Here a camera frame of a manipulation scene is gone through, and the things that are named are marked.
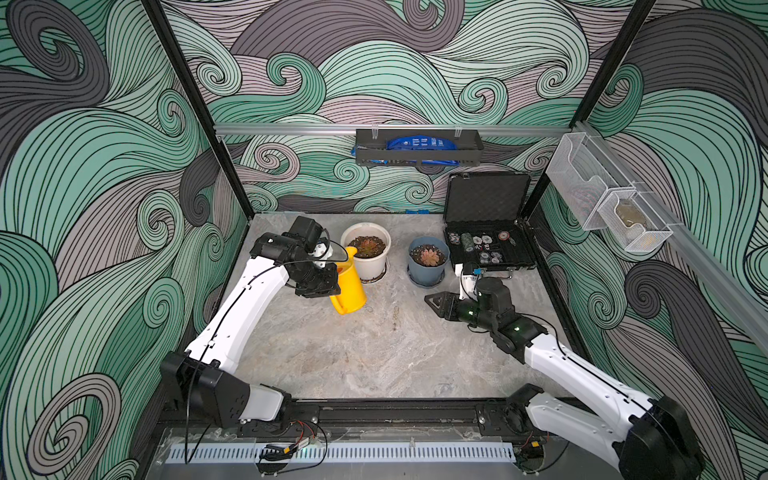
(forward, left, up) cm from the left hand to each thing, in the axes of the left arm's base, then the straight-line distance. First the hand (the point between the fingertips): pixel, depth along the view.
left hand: (338, 287), depth 74 cm
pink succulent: (+19, -26, -12) cm, 34 cm away
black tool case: (+40, -50, -17) cm, 66 cm away
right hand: (+1, -25, -6) cm, 26 cm away
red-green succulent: (+23, -7, -12) cm, 27 cm away
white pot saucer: (+15, -7, -22) cm, 28 cm away
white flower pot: (+16, -9, -14) cm, 23 cm away
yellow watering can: (0, -3, -3) cm, 4 cm away
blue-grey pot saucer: (+13, -28, -21) cm, 37 cm away
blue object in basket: (+45, -24, +14) cm, 52 cm away
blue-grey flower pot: (+14, -26, -16) cm, 34 cm away
